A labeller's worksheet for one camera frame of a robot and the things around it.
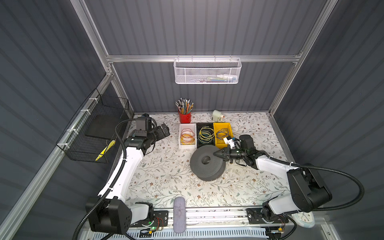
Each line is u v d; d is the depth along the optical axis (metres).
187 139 1.02
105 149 0.69
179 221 0.70
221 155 0.79
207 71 1.18
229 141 0.83
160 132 0.71
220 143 0.97
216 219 0.75
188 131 1.06
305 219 0.71
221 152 0.80
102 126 0.76
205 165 0.82
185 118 1.09
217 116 1.11
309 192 0.44
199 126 1.01
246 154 0.71
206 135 1.03
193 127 1.04
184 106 1.07
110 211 0.38
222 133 1.05
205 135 1.00
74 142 0.63
